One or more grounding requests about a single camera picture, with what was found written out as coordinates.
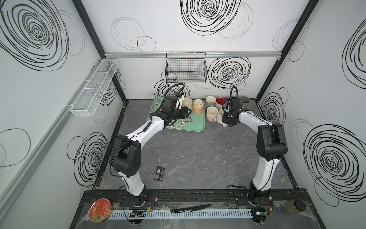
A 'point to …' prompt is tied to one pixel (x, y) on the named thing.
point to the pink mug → (211, 113)
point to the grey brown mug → (245, 100)
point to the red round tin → (100, 210)
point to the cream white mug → (219, 101)
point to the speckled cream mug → (187, 102)
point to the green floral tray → (194, 122)
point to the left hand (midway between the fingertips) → (188, 111)
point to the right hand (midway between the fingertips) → (225, 119)
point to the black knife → (173, 211)
